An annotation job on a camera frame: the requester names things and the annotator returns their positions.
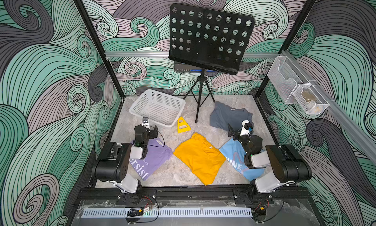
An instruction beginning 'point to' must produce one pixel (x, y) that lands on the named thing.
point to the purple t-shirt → (158, 153)
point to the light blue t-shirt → (234, 153)
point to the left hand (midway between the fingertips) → (148, 123)
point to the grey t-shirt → (223, 117)
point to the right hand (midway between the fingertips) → (239, 123)
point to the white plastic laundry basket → (162, 109)
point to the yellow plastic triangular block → (182, 125)
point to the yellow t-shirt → (203, 157)
